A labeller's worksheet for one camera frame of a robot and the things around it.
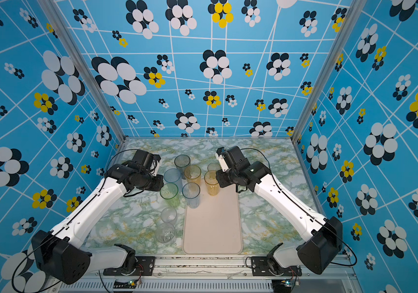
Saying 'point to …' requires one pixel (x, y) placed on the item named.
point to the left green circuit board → (125, 284)
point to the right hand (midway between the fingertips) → (221, 175)
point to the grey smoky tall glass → (181, 161)
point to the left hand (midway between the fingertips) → (162, 183)
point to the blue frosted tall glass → (173, 176)
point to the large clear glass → (166, 232)
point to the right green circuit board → (282, 285)
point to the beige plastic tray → (214, 227)
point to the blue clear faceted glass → (191, 191)
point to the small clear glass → (168, 215)
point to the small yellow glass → (214, 166)
